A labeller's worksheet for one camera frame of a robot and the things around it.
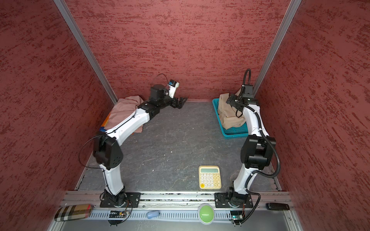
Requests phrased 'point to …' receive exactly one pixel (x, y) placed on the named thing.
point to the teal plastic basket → (239, 131)
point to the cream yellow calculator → (209, 177)
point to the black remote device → (277, 206)
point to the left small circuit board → (116, 214)
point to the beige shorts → (227, 113)
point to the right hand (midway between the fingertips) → (232, 104)
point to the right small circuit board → (236, 217)
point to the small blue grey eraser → (153, 214)
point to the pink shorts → (124, 108)
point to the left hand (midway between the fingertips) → (180, 97)
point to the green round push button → (205, 212)
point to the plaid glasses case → (73, 212)
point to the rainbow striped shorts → (101, 128)
